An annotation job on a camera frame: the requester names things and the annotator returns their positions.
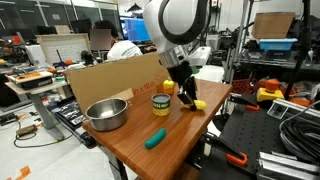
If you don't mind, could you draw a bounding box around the black perforated board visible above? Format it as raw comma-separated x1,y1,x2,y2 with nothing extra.
198,95,320,180

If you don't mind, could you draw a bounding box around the green toy cucumber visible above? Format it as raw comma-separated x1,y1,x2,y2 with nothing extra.
144,127,167,150

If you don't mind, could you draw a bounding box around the black cable coil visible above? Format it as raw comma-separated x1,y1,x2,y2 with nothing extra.
278,99,320,165

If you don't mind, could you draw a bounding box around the brown cardboard sheet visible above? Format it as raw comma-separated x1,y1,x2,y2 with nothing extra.
65,51,172,115

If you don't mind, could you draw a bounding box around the seated person white shirt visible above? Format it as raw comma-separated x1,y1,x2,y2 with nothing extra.
92,19,144,63

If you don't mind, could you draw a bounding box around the yellow orange toy pepper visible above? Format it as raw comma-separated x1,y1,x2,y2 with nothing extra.
156,77,176,97

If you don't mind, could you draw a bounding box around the flat device orange top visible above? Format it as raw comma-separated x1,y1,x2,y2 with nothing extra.
5,70,55,91

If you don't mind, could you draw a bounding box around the yellow emergency stop button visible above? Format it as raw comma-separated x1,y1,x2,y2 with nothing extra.
255,78,285,103

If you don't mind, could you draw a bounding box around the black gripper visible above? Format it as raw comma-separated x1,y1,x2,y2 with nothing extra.
166,60,199,112

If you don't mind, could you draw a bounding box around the corn tin can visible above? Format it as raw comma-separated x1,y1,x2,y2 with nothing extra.
150,92,172,117

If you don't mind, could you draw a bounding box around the aluminium extrusion rail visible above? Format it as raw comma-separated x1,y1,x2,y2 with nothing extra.
266,97,320,122
255,150,320,180

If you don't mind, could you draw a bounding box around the orange plastic crate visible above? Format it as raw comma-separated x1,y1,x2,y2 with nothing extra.
231,77,252,95

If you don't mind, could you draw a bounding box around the stainless steel pot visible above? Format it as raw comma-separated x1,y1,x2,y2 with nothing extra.
84,97,132,132

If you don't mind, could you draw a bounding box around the gray desk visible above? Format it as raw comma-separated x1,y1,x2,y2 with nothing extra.
4,79,70,142

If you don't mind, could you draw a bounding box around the black tripod pole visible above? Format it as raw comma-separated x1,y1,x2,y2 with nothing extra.
284,0,312,102

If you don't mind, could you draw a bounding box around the blue plastic bin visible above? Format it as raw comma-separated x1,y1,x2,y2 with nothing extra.
258,37,299,52

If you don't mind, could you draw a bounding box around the brown cardboard box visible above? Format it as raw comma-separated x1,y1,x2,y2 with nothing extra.
251,11,296,41

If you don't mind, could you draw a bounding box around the white framed board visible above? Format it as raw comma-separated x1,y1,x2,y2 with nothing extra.
35,32,92,67

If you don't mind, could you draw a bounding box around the black clamp orange handle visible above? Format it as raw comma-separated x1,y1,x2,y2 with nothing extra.
228,93,261,112
200,132,249,167

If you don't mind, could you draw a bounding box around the blue lit computer monitor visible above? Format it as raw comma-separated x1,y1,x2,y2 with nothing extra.
120,16,153,44

